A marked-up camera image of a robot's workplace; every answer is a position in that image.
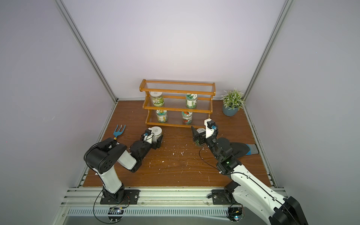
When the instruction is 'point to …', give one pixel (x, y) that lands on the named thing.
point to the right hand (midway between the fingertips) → (201, 122)
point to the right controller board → (235, 214)
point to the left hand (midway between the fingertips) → (158, 132)
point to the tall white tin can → (157, 131)
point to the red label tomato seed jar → (187, 117)
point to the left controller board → (115, 210)
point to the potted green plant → (232, 101)
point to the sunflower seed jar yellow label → (162, 116)
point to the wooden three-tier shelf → (177, 103)
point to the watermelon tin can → (199, 137)
